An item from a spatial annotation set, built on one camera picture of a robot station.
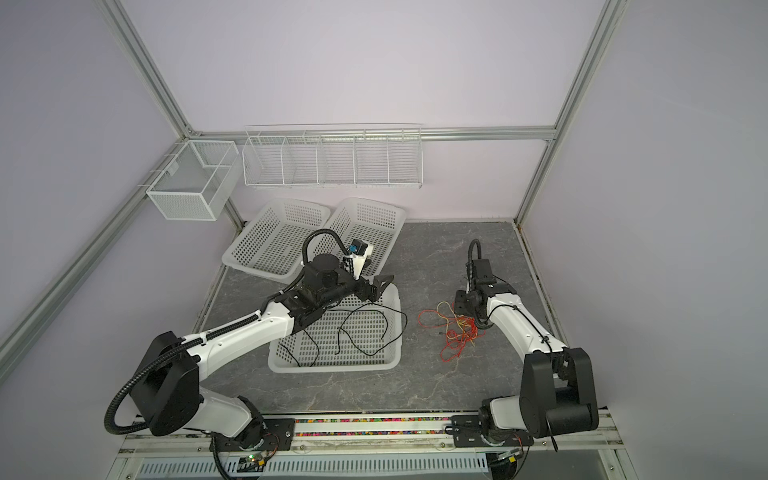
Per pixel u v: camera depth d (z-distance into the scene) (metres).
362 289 0.70
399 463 0.71
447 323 0.91
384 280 0.71
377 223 1.18
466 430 0.74
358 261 0.68
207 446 0.72
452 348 0.87
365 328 0.91
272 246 1.12
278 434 0.74
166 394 0.42
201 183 1.02
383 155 1.05
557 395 0.42
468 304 0.64
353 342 0.89
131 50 0.74
